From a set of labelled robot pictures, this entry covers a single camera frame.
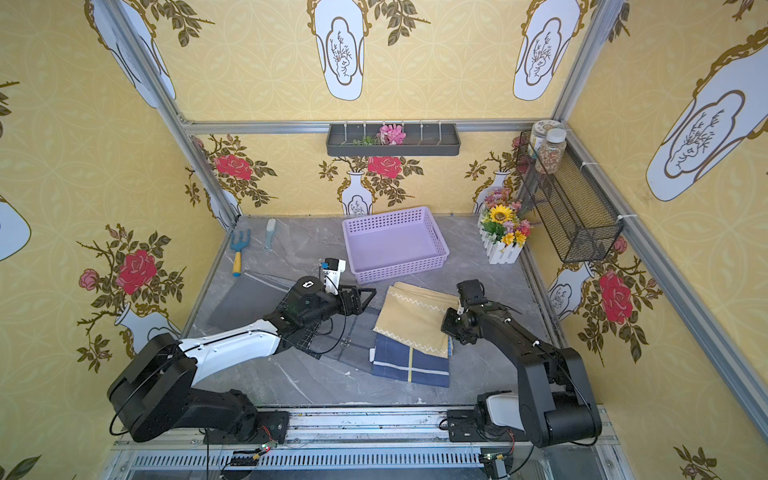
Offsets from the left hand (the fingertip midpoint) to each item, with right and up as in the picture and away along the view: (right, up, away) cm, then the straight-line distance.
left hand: (358, 285), depth 84 cm
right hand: (+27, -13, +7) cm, 31 cm away
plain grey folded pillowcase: (-37, -6, +12) cm, 40 cm away
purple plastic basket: (+8, +11, +30) cm, 33 cm away
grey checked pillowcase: (-3, -16, +4) cm, 17 cm away
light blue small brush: (-38, +18, +33) cm, 53 cm away
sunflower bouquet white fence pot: (+45, +17, +11) cm, 49 cm away
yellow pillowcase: (+17, -11, +9) cm, 22 cm away
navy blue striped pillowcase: (+10, -21, +1) cm, 24 cm away
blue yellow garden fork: (-46, +5, +23) cm, 51 cm away
